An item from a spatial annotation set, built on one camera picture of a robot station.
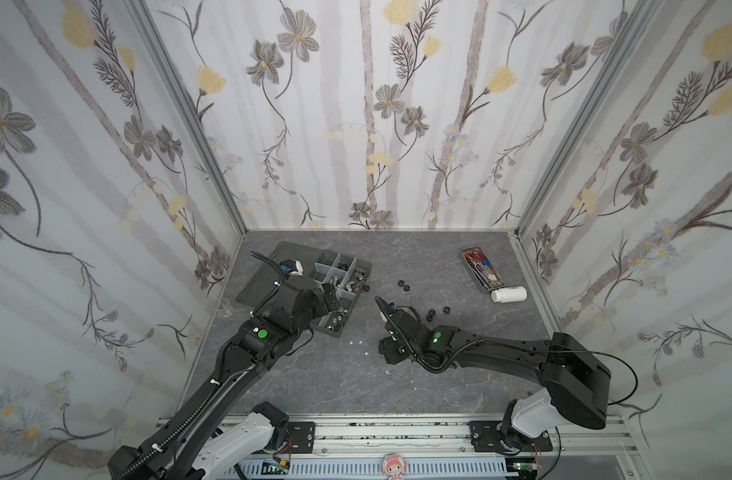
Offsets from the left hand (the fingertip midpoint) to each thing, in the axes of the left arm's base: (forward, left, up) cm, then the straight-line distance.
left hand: (318, 285), depth 74 cm
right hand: (-8, -16, -16) cm, 23 cm away
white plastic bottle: (+9, -61, -20) cm, 65 cm away
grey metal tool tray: (+23, -56, -23) cm, 65 cm away
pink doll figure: (-37, -18, -20) cm, 46 cm away
